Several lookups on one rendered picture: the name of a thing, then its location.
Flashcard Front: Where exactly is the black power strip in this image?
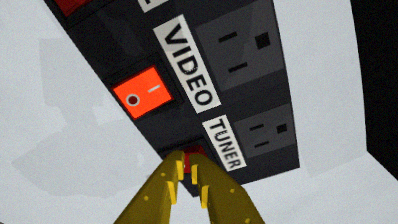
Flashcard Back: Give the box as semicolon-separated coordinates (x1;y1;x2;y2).
44;0;300;198

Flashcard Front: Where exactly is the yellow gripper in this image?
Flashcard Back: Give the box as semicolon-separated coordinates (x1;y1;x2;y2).
113;150;265;224

